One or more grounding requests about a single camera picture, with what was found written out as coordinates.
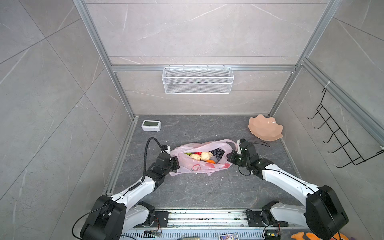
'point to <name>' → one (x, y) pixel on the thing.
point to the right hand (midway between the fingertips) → (225, 153)
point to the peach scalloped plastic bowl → (265, 128)
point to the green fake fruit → (188, 153)
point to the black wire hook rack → (329, 123)
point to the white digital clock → (151, 125)
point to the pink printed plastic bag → (188, 165)
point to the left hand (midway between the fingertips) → (178, 155)
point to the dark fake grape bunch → (218, 152)
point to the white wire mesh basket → (197, 80)
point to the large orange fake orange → (210, 161)
